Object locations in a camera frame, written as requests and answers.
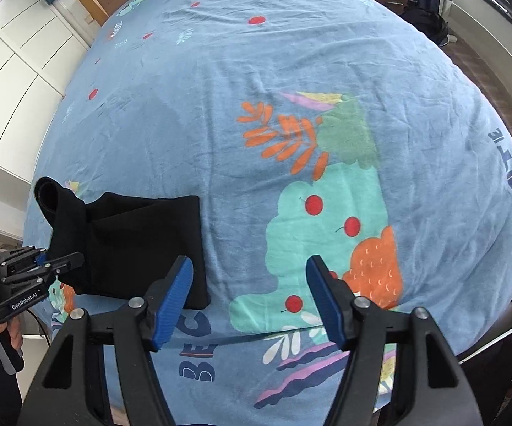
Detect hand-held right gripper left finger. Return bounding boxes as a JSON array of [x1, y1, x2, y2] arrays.
[[29, 255, 195, 426]]

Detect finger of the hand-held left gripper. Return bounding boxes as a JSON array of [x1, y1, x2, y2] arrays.
[[1, 251, 85, 285], [0, 246, 49, 271]]

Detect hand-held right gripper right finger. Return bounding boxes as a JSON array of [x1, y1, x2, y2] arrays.
[[306, 255, 485, 426]]

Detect black pants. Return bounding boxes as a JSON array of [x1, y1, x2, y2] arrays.
[[34, 177, 212, 310]]

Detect white wardrobe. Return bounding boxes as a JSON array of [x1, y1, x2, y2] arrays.
[[0, 0, 92, 240]]

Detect blue printed bedsheet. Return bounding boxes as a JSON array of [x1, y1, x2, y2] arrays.
[[23, 0, 512, 426]]

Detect black backpack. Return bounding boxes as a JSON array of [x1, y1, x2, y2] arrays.
[[400, 9, 450, 47]]

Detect black cable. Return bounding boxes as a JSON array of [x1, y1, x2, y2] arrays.
[[24, 308, 50, 342]]

